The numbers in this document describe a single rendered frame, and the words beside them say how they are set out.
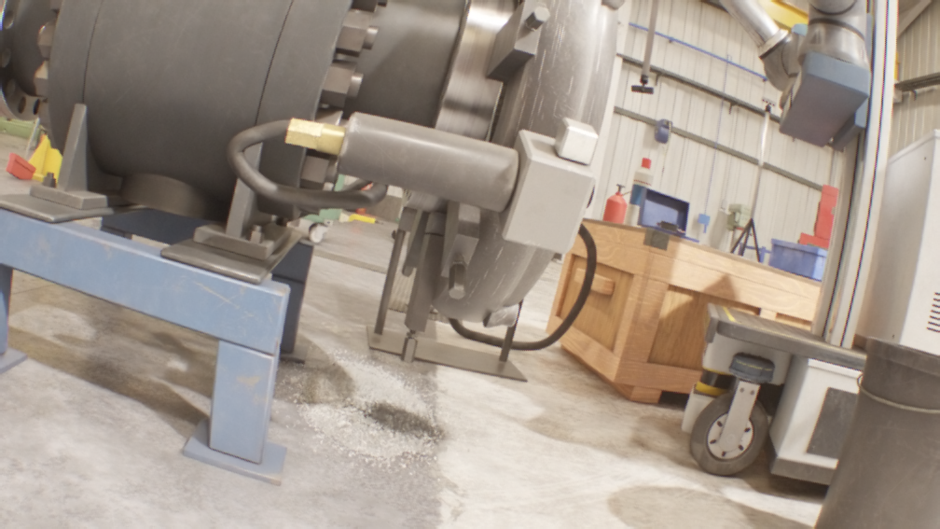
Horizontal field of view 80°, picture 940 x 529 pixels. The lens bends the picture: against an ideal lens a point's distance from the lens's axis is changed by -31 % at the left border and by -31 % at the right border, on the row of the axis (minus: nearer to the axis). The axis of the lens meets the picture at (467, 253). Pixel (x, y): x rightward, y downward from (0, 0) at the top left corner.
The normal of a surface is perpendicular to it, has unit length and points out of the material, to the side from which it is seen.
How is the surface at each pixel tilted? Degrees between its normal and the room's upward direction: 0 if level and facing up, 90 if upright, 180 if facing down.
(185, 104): 121
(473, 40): 82
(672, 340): 90
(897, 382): 93
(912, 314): 90
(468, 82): 99
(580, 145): 112
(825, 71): 90
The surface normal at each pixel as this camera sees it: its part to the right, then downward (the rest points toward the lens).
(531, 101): -0.43, 0.09
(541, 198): 0.04, 0.45
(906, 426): -0.79, -0.11
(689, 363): 0.15, 0.09
